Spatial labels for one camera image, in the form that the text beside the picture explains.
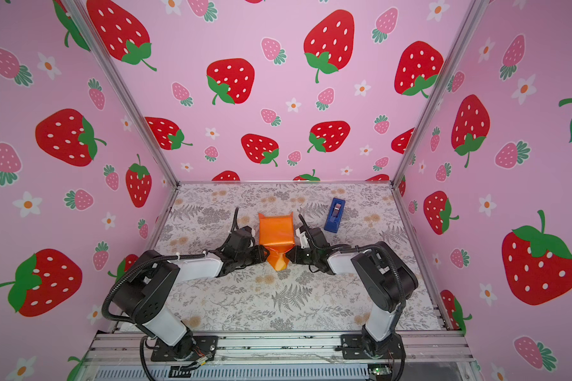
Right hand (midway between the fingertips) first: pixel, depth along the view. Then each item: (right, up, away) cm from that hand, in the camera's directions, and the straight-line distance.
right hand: (285, 255), depth 92 cm
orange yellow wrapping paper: (-3, +8, 0) cm, 9 cm away
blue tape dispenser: (+21, +14, +9) cm, 27 cm away
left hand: (-7, +1, +1) cm, 7 cm away
